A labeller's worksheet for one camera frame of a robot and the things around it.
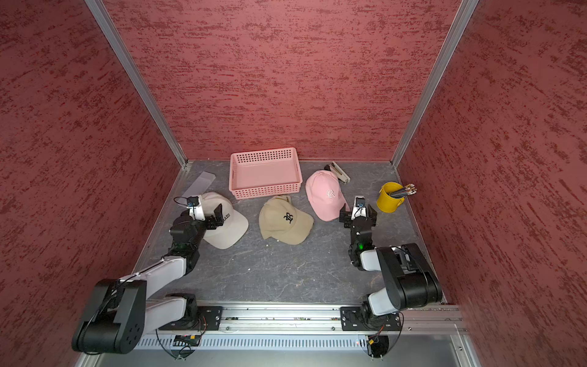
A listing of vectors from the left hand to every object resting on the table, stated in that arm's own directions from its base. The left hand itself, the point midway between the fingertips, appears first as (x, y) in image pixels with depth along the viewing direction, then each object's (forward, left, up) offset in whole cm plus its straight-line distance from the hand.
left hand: (209, 208), depth 88 cm
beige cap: (-2, -28, -6) cm, 29 cm away
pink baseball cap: (+12, -47, -7) cm, 49 cm away
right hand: (+3, -59, -2) cm, 59 cm away
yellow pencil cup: (+6, -73, -4) cm, 73 cm away
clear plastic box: (+22, +14, -12) cm, 29 cm away
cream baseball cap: (0, -8, -11) cm, 14 cm away
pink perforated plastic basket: (+28, -18, -10) cm, 35 cm away
